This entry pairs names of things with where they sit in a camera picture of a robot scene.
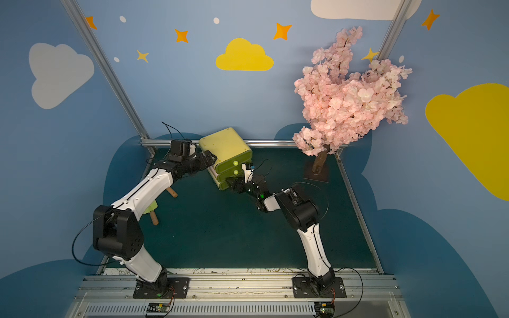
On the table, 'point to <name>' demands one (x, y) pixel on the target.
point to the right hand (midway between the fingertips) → (234, 176)
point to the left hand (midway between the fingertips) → (209, 158)
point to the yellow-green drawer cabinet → (231, 151)
